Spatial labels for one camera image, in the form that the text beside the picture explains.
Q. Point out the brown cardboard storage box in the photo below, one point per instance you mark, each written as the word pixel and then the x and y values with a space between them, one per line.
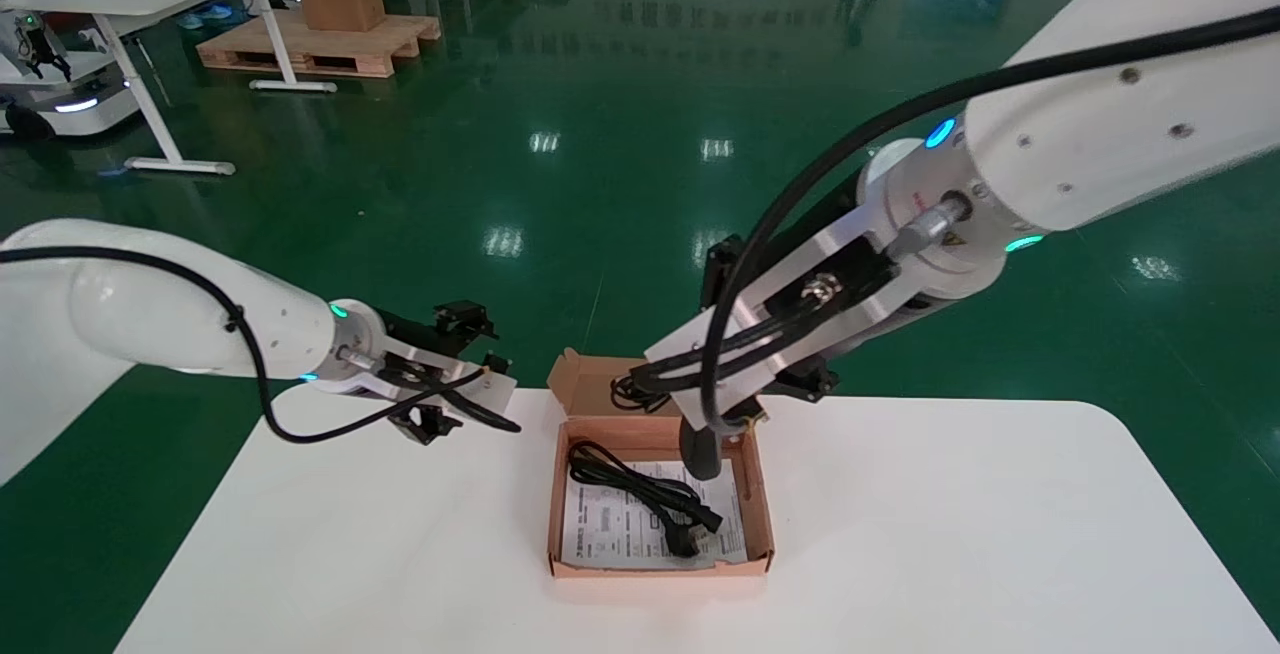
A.
pixel 660 567

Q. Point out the blue shoe cover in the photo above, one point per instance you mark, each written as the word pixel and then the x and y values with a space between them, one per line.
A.
pixel 192 22
pixel 218 10

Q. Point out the large wooden pallet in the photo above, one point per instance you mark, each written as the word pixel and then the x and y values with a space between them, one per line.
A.
pixel 330 39

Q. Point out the black computer mouse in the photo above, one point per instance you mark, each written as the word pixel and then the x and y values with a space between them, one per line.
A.
pixel 700 454

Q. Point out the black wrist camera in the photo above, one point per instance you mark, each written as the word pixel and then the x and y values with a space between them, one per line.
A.
pixel 722 269
pixel 462 317

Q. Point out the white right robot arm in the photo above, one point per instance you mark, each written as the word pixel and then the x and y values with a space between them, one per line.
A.
pixel 1120 124

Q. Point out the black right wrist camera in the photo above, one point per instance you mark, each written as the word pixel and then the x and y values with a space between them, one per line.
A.
pixel 722 269

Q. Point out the white mobile robot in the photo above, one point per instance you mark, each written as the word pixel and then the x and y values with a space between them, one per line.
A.
pixel 50 84

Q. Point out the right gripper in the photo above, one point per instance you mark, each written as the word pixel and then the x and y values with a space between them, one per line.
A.
pixel 830 244

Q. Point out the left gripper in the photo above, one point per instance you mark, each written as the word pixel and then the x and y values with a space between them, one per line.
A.
pixel 450 374

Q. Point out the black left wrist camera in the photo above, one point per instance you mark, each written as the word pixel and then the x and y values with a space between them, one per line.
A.
pixel 462 317

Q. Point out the printed white instruction sheet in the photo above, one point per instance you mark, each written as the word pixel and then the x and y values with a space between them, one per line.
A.
pixel 610 539

